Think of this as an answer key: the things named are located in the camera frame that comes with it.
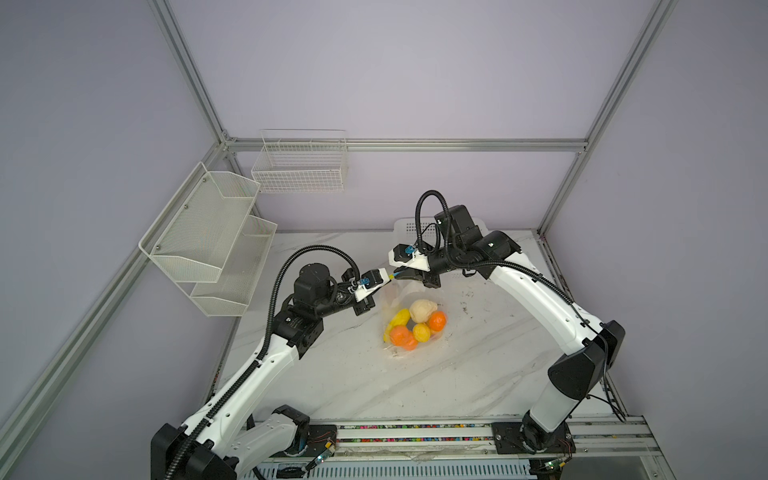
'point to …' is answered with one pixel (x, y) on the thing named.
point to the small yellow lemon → (421, 332)
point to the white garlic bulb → (420, 310)
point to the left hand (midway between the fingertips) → (384, 277)
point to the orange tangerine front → (410, 344)
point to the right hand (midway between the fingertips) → (395, 266)
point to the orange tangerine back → (437, 320)
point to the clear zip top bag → (401, 293)
